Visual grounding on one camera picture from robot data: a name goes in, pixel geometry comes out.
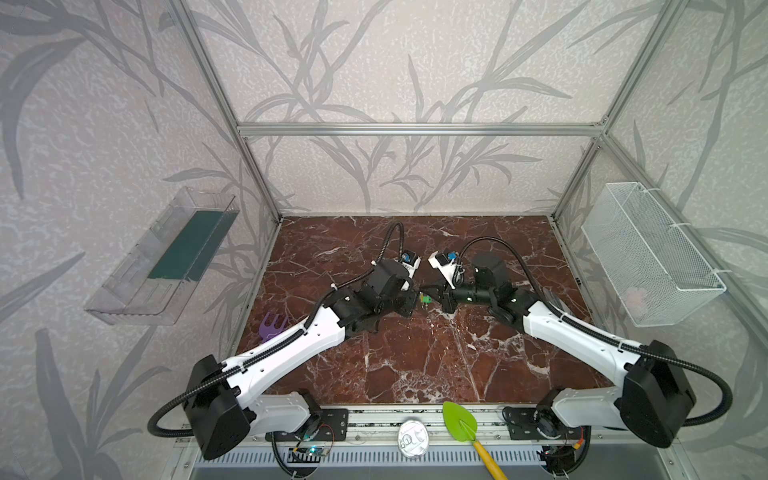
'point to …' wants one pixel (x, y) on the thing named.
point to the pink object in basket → (635, 299)
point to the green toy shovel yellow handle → (464, 426)
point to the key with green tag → (425, 299)
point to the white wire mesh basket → (655, 273)
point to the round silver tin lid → (413, 438)
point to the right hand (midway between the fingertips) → (423, 278)
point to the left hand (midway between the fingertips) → (419, 282)
